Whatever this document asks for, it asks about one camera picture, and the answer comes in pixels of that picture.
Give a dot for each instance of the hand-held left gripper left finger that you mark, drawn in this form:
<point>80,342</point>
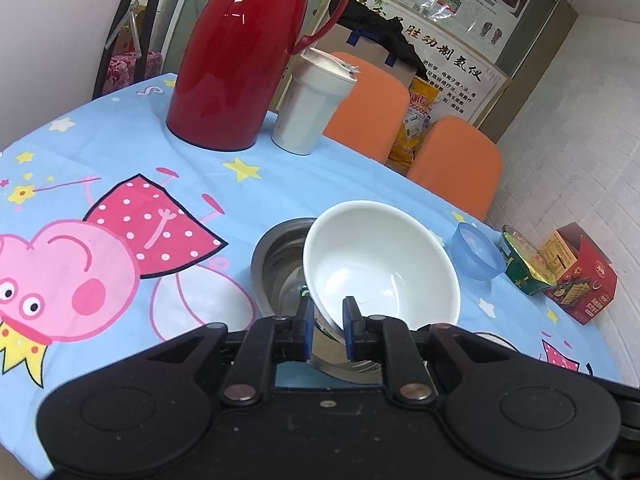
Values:
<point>307,330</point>

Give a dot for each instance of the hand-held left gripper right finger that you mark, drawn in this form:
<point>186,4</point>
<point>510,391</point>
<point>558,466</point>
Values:
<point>350,330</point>

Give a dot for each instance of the stainless steel bowl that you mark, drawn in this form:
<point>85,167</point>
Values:
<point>280,270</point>

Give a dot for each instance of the white bowl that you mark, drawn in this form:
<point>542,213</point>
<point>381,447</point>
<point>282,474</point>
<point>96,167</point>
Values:
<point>380,250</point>

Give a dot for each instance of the white gold-rimmed plate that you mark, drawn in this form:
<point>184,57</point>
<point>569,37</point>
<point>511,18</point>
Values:
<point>492,339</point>

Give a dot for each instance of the translucent blue bowl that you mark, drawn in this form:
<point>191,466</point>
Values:
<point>475,255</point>

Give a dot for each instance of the green instant noodle bowl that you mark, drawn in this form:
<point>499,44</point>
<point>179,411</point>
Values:
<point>520,265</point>

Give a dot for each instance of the orange chair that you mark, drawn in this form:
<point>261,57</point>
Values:
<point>455,165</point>
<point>370,110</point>

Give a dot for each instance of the yellow snack packet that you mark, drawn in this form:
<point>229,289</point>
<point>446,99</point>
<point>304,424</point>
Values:
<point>407,135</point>

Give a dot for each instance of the white tumbler cup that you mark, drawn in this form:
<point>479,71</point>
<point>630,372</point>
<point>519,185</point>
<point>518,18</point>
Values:
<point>305,110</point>

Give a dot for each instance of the red cracker box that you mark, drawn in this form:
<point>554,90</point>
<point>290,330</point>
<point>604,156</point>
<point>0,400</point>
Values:
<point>585,290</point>

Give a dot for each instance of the blue cartoon tablecloth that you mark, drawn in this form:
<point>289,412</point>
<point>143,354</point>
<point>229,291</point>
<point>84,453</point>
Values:
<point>125,150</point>

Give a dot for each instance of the red thermos jug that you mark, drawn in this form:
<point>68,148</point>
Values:
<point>230,60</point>

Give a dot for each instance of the black cloth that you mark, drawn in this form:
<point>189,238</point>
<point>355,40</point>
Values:
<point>395,35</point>

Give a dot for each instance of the pink floral cloth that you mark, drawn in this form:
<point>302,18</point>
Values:
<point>125,70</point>

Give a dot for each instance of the clear acrylic sign holder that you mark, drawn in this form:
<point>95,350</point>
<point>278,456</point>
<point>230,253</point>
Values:
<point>131,25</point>

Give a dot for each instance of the black metal stand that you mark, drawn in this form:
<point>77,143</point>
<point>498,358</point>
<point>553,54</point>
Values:
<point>150,10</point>

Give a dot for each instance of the calligraphy wall poster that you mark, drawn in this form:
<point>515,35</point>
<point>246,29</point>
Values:
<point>450,45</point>

